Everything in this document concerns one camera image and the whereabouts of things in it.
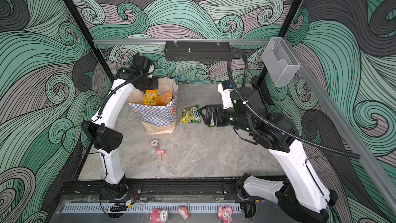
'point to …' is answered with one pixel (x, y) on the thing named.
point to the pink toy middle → (184, 212)
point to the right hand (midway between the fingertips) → (210, 110)
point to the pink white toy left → (159, 216)
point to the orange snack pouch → (164, 98)
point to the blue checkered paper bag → (157, 119)
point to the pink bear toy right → (225, 214)
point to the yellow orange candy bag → (150, 98)
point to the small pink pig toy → (160, 152)
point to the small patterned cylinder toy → (154, 142)
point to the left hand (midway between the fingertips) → (156, 83)
